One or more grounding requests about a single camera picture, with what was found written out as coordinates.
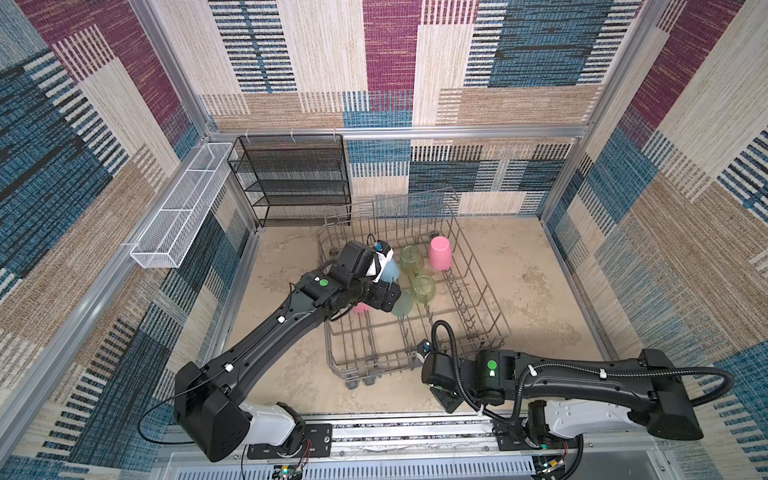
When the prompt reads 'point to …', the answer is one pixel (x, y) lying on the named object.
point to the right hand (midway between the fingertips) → (445, 392)
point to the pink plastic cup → (441, 253)
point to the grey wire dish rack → (443, 276)
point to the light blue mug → (391, 271)
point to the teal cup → (404, 305)
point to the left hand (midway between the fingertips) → (387, 283)
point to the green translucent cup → (411, 261)
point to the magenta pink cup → (361, 306)
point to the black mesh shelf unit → (294, 180)
